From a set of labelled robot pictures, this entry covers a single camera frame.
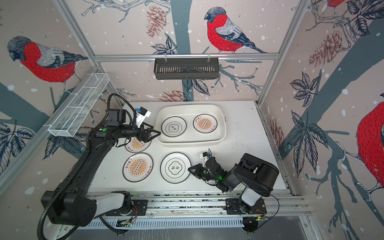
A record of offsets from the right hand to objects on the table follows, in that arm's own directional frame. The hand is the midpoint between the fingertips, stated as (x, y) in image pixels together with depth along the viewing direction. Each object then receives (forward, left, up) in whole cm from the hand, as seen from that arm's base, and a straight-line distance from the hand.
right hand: (186, 172), depth 82 cm
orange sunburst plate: (+37, -10, -2) cm, 38 cm away
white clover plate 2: (+3, +7, -1) cm, 8 cm away
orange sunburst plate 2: (+3, +30, -2) cm, 30 cm away
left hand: (+12, +15, +24) cm, 31 cm away
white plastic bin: (+36, 0, -3) cm, 36 cm away
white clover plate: (+32, +12, 0) cm, 34 cm away
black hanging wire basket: (+66, +17, +26) cm, 72 cm away
